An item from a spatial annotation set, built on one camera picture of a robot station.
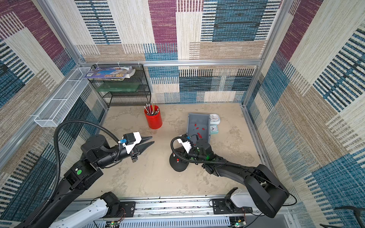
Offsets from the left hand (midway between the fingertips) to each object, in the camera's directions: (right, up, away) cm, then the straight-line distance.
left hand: (151, 138), depth 59 cm
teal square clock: (+34, 0, +44) cm, 56 cm away
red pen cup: (-7, +9, +38) cm, 39 cm away
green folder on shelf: (-30, +29, +36) cm, 55 cm away
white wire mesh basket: (-51, +12, +14) cm, 54 cm away
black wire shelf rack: (-22, +25, +61) cm, 69 cm away
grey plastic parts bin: (+25, +3, +49) cm, 55 cm away
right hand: (+9, -11, +22) cm, 26 cm away
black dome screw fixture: (+9, -17, +21) cm, 28 cm away
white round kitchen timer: (+36, +7, +48) cm, 61 cm away
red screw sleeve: (+10, -14, +19) cm, 26 cm away
